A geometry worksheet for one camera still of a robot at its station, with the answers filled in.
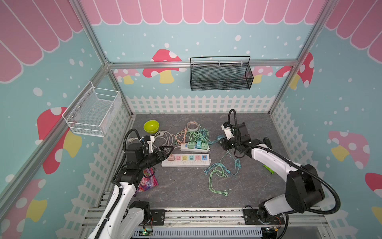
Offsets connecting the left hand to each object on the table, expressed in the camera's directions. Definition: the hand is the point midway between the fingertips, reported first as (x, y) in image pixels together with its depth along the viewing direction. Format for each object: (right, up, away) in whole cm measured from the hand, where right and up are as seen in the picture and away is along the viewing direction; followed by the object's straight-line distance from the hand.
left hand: (170, 152), depth 75 cm
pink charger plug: (-2, -5, +13) cm, 14 cm away
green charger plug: (+10, +2, +19) cm, 21 cm away
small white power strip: (+5, 0, +22) cm, 23 cm away
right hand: (+28, +5, +13) cm, 32 cm away
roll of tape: (+10, +14, +37) cm, 41 cm away
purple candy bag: (-14, -17, +8) cm, 23 cm away
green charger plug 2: (+18, +1, +19) cm, 26 cm away
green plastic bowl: (-20, +14, +34) cm, 41 cm away
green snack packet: (+40, -3, -21) cm, 45 cm away
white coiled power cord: (-12, +4, +28) cm, 31 cm away
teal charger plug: (+15, +2, +19) cm, 24 cm away
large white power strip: (+5, -8, +16) cm, 19 cm away
